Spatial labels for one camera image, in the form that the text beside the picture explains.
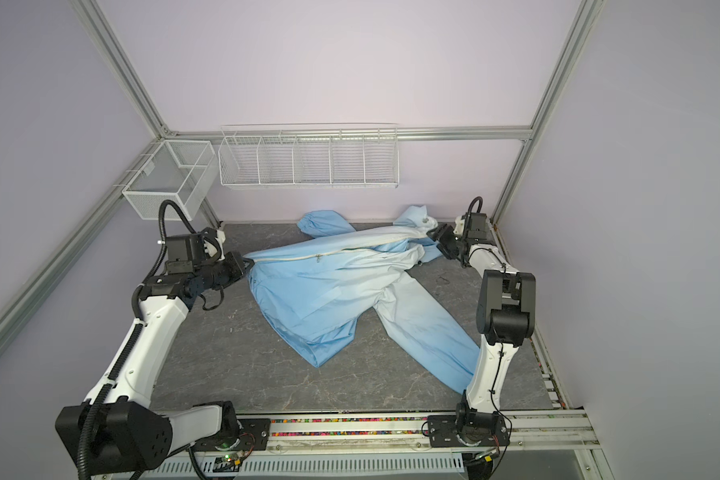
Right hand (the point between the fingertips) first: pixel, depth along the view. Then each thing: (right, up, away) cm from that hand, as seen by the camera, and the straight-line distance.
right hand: (432, 237), depth 100 cm
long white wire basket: (-41, +27, -1) cm, 49 cm away
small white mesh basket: (-86, +23, +2) cm, 89 cm away
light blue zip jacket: (-39, -19, -11) cm, 45 cm away
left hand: (-52, -8, -21) cm, 56 cm away
